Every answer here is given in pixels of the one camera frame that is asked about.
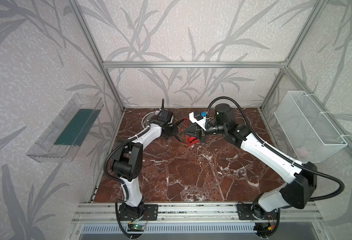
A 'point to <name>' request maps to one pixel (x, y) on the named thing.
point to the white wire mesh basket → (312, 138)
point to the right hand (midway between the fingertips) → (184, 126)
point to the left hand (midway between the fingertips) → (178, 127)
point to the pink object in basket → (301, 151)
